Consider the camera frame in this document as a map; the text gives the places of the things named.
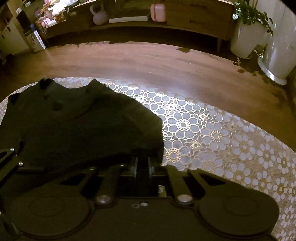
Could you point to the white air conditioner column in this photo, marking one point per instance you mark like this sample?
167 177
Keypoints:
279 57

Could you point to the black garment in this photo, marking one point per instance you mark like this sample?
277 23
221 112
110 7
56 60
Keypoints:
53 127

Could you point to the white cardboard box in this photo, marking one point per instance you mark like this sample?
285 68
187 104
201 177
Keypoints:
35 41

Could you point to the pink storage box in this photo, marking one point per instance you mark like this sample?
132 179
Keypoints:
158 12

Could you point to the green potted plant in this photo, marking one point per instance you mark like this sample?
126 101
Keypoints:
249 15

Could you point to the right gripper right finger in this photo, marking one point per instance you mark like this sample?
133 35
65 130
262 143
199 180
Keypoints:
173 181

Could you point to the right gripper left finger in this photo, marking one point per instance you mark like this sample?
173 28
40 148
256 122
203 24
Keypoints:
118 182

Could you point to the lace floral tablecloth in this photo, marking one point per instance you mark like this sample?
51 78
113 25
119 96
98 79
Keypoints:
242 180

